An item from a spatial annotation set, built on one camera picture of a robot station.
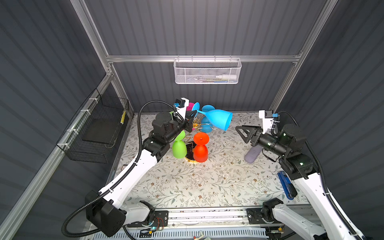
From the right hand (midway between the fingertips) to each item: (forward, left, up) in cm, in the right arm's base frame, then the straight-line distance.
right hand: (240, 129), depth 61 cm
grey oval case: (+8, -16, -36) cm, 40 cm away
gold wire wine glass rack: (+11, +18, -10) cm, 23 cm away
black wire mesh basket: (+1, +68, -7) cm, 68 cm away
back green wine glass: (+2, +27, -14) cm, 31 cm away
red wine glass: (0, +17, -16) cm, 23 cm away
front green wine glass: (0, +28, -21) cm, 35 cm away
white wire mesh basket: (+77, +10, -17) cm, 79 cm away
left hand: (+10, +19, +2) cm, 21 cm away
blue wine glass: (+15, +13, -16) cm, 26 cm away
